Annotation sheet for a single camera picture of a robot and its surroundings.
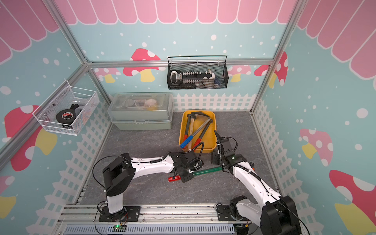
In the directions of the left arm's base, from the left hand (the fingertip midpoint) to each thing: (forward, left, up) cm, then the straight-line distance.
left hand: (186, 176), depth 86 cm
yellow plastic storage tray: (+28, -15, 0) cm, 32 cm away
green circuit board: (-26, +33, -4) cm, 42 cm away
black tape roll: (+16, +59, +33) cm, 69 cm away
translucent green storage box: (+41, +35, +12) cm, 55 cm away
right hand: (+9, -17, +8) cm, 21 cm away
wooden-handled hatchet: (+45, -3, +3) cm, 46 cm away
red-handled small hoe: (+33, +1, +4) cm, 33 cm away
